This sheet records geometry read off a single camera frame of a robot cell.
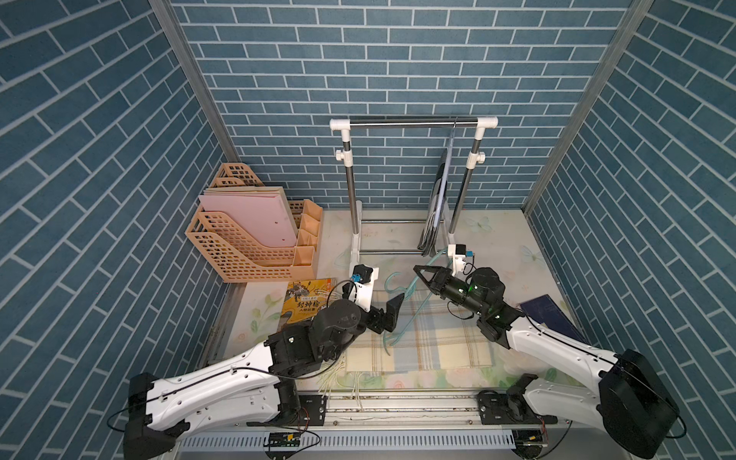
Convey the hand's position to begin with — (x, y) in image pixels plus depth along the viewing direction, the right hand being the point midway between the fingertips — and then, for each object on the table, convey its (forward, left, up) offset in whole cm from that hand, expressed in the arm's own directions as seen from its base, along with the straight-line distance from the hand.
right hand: (417, 270), depth 74 cm
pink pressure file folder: (+15, +49, -1) cm, 51 cm away
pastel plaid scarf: (-7, -7, -23) cm, 25 cm away
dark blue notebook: (+4, -44, -24) cm, 50 cm away
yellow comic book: (+1, +35, -22) cm, 42 cm away
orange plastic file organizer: (+6, +55, -8) cm, 56 cm away
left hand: (-10, +5, +4) cm, 12 cm away
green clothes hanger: (-4, +2, -4) cm, 6 cm away
